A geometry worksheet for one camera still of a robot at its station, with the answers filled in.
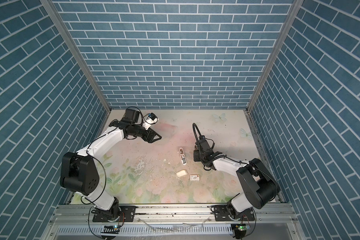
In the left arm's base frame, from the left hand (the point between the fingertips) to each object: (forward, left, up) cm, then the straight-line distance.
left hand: (156, 133), depth 86 cm
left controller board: (-43, +20, -19) cm, 51 cm away
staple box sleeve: (-21, -22, -14) cm, 33 cm away
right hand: (-5, -23, -12) cm, 27 cm away
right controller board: (-45, -43, -17) cm, 65 cm away
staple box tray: (-18, -15, -15) cm, 27 cm away
